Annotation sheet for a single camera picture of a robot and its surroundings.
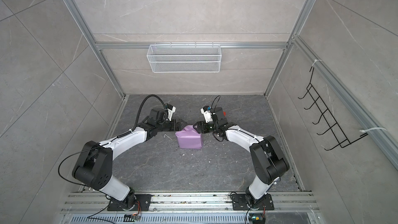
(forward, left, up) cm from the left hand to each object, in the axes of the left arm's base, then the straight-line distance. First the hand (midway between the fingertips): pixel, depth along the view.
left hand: (182, 121), depth 88 cm
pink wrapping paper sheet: (-10, -4, -2) cm, 11 cm away
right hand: (-1, -9, -3) cm, 10 cm away
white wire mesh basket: (+39, -1, +16) cm, 42 cm away
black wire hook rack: (-11, -66, +21) cm, 70 cm away
